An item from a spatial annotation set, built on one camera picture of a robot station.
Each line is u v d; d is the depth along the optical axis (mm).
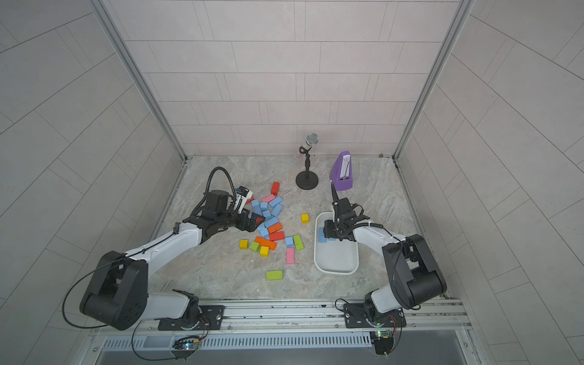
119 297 406
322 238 845
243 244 850
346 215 704
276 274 792
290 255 843
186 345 654
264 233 881
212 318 710
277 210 962
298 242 868
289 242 862
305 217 936
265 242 867
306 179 1063
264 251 841
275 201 987
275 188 1041
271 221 913
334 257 842
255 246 849
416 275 439
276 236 895
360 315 711
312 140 849
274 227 905
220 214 681
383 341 682
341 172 987
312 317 724
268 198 995
